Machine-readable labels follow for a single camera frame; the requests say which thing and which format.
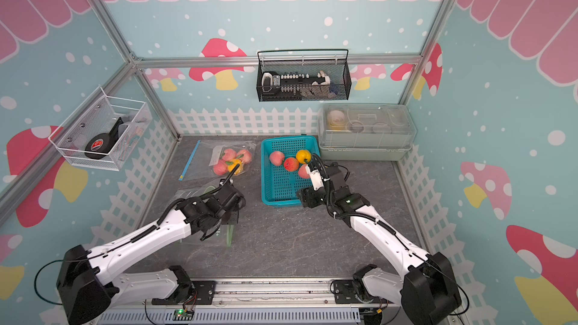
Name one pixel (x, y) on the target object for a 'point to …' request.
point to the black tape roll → (99, 145)
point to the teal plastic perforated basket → (280, 186)
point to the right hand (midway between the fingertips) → (305, 189)
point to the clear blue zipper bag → (211, 159)
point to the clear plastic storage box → (362, 132)
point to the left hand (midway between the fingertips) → (230, 215)
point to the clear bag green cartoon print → (226, 235)
